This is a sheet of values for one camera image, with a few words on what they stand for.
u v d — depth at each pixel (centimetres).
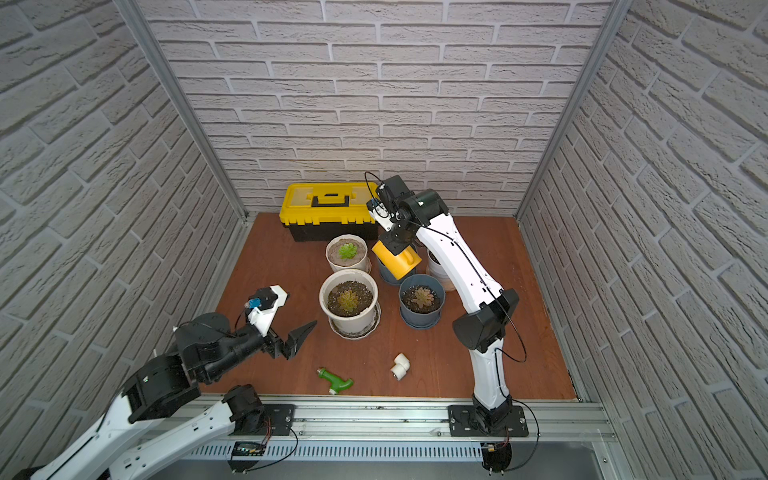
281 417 74
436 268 92
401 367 81
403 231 52
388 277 92
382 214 68
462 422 74
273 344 53
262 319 53
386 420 76
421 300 86
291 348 55
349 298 84
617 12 69
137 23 71
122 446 43
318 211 101
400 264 79
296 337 54
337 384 79
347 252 92
